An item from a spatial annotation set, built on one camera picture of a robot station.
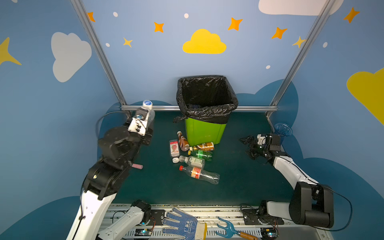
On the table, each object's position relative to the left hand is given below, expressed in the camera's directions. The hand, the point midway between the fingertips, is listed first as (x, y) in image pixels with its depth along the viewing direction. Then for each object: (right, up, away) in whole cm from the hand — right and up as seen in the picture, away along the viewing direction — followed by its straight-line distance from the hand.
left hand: (147, 118), depth 57 cm
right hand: (+48, -13, +31) cm, 58 cm away
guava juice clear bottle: (+6, -19, +39) cm, 43 cm away
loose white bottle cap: (+7, -24, +34) cm, 43 cm away
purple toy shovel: (-17, -28, +34) cm, 47 cm away
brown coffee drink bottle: (+11, -14, +42) cm, 45 cm away
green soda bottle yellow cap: (+26, -21, +34) cm, 48 cm away
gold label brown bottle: (+26, -16, +39) cm, 49 cm away
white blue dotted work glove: (+16, -53, +15) cm, 57 cm away
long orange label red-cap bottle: (+22, -32, +31) cm, 50 cm away
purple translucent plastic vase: (+73, -5, +33) cm, 80 cm away
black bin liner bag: (+28, +16, +44) cm, 54 cm away
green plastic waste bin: (+21, -7, +36) cm, 42 cm away
